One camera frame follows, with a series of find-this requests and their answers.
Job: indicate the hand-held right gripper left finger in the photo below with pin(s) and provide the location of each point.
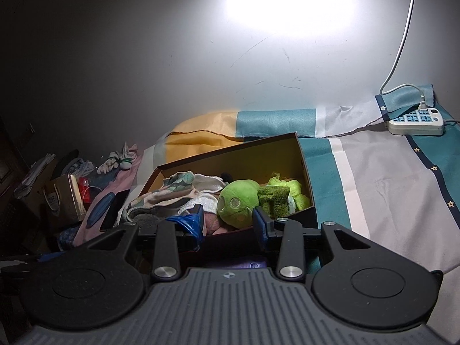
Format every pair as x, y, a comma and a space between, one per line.
197, 219

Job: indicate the brown paper gift bag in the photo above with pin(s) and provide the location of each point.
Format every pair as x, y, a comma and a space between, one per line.
64, 201

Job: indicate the pale pink cloth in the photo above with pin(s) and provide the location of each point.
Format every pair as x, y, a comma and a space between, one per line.
151, 201

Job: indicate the blue patterned cloth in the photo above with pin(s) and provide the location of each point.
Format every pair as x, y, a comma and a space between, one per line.
70, 239

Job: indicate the blue fabric item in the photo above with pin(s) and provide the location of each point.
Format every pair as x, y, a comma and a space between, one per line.
179, 221

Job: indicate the pale printed zip pouch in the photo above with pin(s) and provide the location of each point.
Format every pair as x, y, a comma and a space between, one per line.
179, 181

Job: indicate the purple wipes packet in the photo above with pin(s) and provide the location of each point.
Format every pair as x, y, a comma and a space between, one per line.
251, 263

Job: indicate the white glove bundle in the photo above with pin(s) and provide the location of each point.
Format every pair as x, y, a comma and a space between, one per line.
107, 163

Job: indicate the striped bed sheet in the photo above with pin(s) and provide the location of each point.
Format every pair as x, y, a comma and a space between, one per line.
377, 187

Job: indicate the grey knitted item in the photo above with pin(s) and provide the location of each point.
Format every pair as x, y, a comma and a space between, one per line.
143, 220

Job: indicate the green knitted item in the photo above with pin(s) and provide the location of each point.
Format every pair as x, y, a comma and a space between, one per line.
273, 197

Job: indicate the dark cardboard box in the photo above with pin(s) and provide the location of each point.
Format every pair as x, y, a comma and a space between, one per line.
251, 161

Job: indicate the neon green cloth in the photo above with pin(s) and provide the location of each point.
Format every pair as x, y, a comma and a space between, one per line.
298, 197

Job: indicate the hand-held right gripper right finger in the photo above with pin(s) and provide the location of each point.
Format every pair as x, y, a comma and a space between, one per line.
259, 226

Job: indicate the pink teddy bear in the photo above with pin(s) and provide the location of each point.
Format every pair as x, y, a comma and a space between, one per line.
214, 224

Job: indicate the black smartphone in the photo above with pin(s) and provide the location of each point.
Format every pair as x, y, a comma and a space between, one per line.
115, 208

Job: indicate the pink printed pillow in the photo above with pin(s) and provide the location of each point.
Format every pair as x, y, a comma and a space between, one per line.
134, 167

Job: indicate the glove bundle with green band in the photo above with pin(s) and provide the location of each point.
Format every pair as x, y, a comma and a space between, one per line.
127, 160

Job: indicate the red packet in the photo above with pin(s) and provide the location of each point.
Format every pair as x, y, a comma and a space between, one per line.
83, 188

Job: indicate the white towel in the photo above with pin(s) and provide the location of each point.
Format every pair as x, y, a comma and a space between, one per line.
208, 183

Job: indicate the green bug plush toy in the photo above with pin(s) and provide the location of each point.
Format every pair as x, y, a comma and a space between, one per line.
237, 201

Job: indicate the stack of papers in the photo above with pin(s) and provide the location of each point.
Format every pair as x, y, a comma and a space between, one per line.
34, 174

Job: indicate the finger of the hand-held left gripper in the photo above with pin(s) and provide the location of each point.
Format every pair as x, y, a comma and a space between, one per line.
14, 265

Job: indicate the white power strip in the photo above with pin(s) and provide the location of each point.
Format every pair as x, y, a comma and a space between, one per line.
413, 125

